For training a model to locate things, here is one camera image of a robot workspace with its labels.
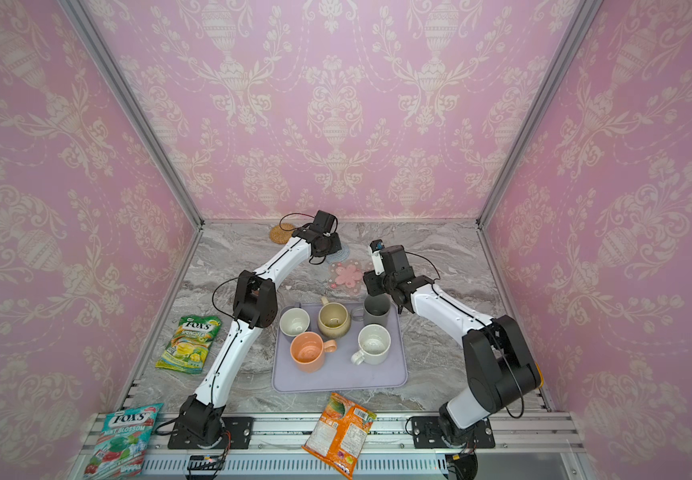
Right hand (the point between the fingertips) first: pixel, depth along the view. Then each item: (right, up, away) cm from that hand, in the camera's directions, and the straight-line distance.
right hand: (373, 274), depth 91 cm
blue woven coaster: (-11, +5, +18) cm, 22 cm away
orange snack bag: (-9, -37, -18) cm, 43 cm away
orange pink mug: (-19, -22, -4) cm, 29 cm away
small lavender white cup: (-24, -14, -2) cm, 28 cm away
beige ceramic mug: (-12, -14, +1) cm, 19 cm away
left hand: (-12, +9, +20) cm, 25 cm away
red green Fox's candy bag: (-61, -40, -21) cm, 76 cm away
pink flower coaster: (-8, -2, +15) cm, 17 cm away
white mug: (0, -20, -3) cm, 20 cm away
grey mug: (+1, -11, +1) cm, 11 cm away
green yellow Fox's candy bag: (-54, -21, -4) cm, 58 cm away
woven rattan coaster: (-34, +14, +26) cm, 45 cm away
